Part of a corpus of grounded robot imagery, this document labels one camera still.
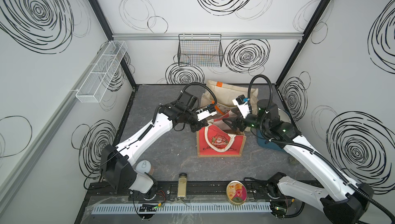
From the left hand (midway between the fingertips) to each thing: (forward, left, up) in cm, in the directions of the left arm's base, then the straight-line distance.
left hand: (206, 122), depth 76 cm
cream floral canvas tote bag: (+22, -10, -4) cm, 24 cm away
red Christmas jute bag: (-5, -7, -10) cm, 13 cm away
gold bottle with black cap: (-26, +11, -17) cm, 32 cm away
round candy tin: (-28, -15, -17) cm, 35 cm away
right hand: (-1, -10, +7) cm, 13 cm away
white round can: (-18, +30, -16) cm, 38 cm away
